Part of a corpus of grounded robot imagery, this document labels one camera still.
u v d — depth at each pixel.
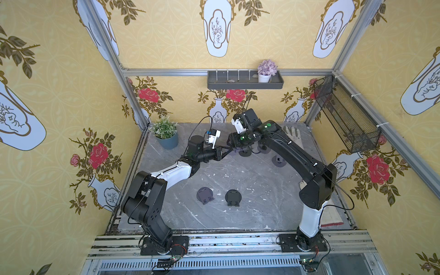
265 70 0.82
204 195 0.88
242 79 0.92
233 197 0.88
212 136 0.78
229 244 0.76
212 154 0.77
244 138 0.69
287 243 0.74
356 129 0.84
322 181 0.46
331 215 0.81
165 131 0.98
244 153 1.04
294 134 1.14
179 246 0.73
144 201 0.46
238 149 0.76
